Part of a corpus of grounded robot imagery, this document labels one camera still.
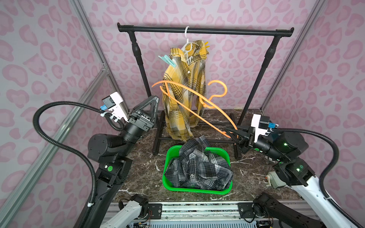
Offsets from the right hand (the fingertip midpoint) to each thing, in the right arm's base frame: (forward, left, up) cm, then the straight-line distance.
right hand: (226, 131), depth 52 cm
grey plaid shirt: (-3, +10, -28) cm, 30 cm away
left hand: (+1, +23, +14) cm, 27 cm away
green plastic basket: (+10, +24, -36) cm, 44 cm away
